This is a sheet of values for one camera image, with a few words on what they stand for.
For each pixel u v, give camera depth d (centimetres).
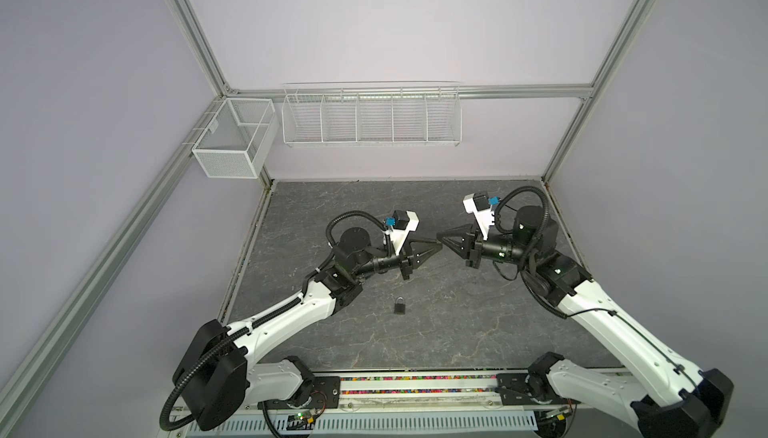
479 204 57
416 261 64
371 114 99
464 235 59
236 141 100
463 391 75
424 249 66
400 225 58
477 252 57
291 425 72
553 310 52
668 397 39
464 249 61
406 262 59
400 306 88
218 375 40
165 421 37
